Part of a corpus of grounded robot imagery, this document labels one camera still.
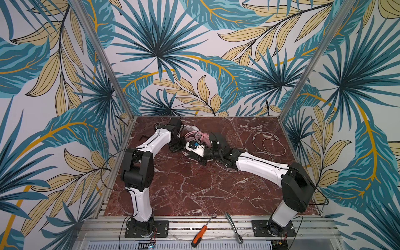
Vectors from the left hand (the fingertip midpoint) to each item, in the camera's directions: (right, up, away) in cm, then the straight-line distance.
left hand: (185, 148), depth 92 cm
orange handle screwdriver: (+8, -38, -22) cm, 44 cm away
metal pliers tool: (+27, -38, -22) cm, 52 cm away
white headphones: (+3, +13, +11) cm, 17 cm away
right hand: (+2, -2, -12) cm, 13 cm away
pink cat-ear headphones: (+7, +8, +3) cm, 11 cm away
